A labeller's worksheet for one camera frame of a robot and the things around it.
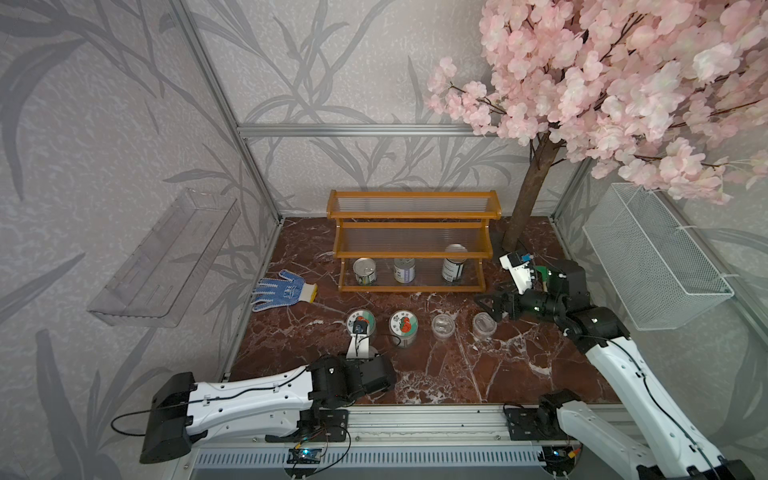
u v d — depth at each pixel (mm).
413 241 1155
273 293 990
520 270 639
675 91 585
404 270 941
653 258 641
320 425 652
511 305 619
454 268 927
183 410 421
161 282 672
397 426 753
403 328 824
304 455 703
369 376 557
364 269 961
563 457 709
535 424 727
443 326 846
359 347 674
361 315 845
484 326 848
